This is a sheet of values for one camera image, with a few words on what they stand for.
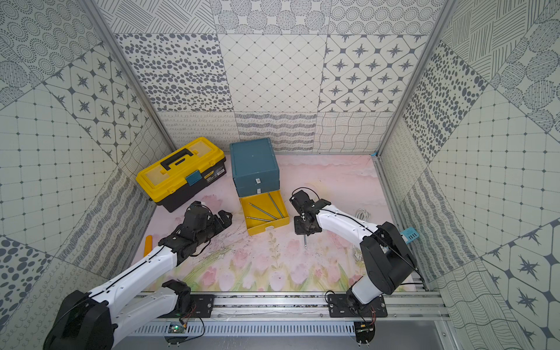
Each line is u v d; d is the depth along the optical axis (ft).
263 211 3.22
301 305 2.50
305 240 2.82
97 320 1.28
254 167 2.84
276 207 3.31
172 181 2.89
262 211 3.22
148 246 2.89
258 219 3.12
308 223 2.05
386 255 1.46
